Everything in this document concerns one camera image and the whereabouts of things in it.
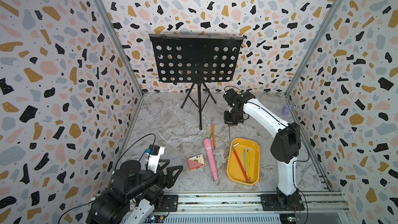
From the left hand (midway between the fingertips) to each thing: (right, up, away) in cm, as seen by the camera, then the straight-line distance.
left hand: (177, 165), depth 61 cm
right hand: (+23, +13, +28) cm, 38 cm away
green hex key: (+12, +7, +39) cm, 42 cm away
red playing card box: (+5, -7, +25) cm, 27 cm away
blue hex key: (+33, -7, +27) cm, 43 cm away
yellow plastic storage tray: (+32, -8, +27) cm, 43 cm away
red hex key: (+31, -10, +25) cm, 41 cm away
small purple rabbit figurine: (+67, +20, +48) cm, 84 cm away
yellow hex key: (+34, -9, +25) cm, 43 cm away
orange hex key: (+15, +5, +37) cm, 41 cm away
